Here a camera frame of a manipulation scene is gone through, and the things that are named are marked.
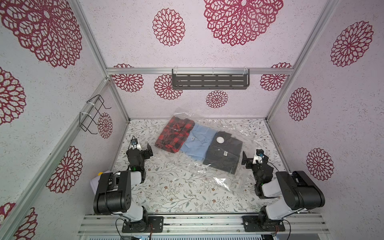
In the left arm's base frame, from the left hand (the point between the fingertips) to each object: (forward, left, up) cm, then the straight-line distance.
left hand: (141, 146), depth 93 cm
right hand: (-4, -68, +2) cm, 68 cm away
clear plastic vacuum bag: (-19, -62, -9) cm, 65 cm away
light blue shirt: (+8, -36, -7) cm, 38 cm away
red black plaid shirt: (+14, -19, -6) cm, 24 cm away
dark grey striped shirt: (0, -53, -8) cm, 54 cm away
